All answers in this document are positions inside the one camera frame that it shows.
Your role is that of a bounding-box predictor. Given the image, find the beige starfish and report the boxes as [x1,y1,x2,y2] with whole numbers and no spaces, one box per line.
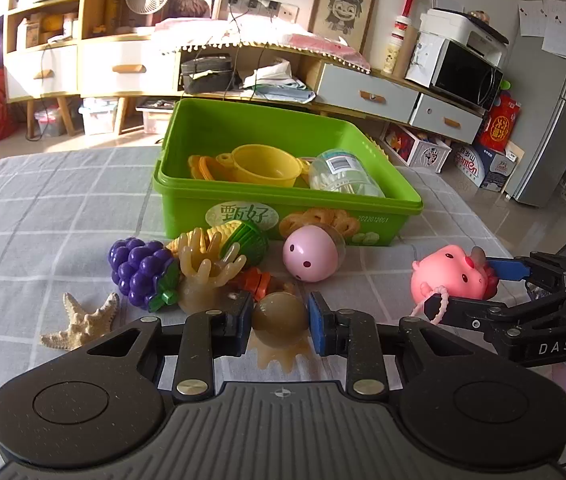
[40,292,120,351]

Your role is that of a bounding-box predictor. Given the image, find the wooden TV cabinet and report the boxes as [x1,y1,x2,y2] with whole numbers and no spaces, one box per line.
[3,0,482,143]

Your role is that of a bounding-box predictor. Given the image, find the orange toy carrot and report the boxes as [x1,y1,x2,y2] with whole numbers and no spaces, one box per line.
[228,266,296,302]

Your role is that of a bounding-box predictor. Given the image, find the silver refrigerator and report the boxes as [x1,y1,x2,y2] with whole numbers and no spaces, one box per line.
[505,0,566,207]

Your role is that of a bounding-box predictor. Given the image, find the green plastic storage bin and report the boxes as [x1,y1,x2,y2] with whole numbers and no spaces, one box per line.
[153,98,423,246]

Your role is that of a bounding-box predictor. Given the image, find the yellow green toy corn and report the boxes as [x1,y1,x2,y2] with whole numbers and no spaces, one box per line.
[166,220,269,268]

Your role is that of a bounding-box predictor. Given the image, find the white printed storage box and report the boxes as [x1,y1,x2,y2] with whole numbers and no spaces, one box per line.
[382,124,452,174]

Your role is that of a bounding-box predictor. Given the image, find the pink lace cloth cover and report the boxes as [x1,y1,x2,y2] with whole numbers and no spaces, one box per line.
[150,14,371,74]

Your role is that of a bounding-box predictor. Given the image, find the grey checked tablecloth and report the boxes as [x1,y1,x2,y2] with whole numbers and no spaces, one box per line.
[0,145,566,470]

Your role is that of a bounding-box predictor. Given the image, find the beige coral toy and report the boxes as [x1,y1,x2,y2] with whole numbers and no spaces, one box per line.
[176,228,247,315]

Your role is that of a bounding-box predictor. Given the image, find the black microwave oven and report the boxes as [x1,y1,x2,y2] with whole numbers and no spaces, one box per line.
[405,32,503,112]

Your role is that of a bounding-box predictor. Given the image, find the pink clear capsule ball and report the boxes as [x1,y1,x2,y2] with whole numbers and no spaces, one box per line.
[282,223,346,283]

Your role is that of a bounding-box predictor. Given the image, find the orange toy pumpkin bowl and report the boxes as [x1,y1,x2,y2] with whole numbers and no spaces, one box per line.
[187,155,233,182]

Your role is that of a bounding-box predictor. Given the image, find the pink pig toy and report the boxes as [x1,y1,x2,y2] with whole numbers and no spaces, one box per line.
[411,245,499,324]

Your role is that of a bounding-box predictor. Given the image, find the black box on shelf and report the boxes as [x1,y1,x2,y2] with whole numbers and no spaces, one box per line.
[181,54,235,94]

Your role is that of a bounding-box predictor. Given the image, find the purple toy grapes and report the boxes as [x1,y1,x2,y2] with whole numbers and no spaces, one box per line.
[108,237,181,312]

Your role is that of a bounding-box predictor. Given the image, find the brown jellyfish toy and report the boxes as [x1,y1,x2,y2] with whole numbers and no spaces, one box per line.
[247,292,312,374]

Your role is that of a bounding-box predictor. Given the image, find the framed cartoon girl picture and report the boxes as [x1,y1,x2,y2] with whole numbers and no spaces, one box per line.
[308,0,376,53]

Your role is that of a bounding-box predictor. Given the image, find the clear cotton swab jar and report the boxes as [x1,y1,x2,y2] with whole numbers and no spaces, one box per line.
[309,150,385,197]

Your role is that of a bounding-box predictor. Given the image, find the yellow toy pot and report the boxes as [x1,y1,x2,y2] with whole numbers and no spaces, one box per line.
[216,144,310,188]

